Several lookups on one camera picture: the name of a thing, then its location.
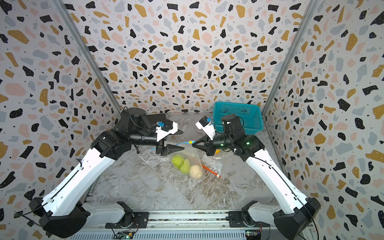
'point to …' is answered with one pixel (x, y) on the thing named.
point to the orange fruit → (217, 151)
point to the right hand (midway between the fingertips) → (194, 146)
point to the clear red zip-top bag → (211, 166)
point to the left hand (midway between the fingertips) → (182, 138)
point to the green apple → (177, 160)
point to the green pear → (185, 167)
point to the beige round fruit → (195, 171)
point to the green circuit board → (124, 235)
